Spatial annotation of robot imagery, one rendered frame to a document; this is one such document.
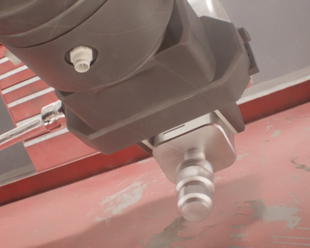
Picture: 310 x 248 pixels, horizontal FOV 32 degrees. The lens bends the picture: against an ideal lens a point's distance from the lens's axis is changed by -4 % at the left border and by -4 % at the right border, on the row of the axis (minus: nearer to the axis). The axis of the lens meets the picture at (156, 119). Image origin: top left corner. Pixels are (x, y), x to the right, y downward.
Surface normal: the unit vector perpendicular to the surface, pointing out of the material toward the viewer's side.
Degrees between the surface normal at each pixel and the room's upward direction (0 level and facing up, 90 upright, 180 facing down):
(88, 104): 126
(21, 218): 0
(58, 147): 90
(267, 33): 90
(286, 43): 90
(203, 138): 101
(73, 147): 90
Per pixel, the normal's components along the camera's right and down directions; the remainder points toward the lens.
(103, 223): -0.36, -0.88
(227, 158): -0.05, 0.53
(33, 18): 0.10, 0.83
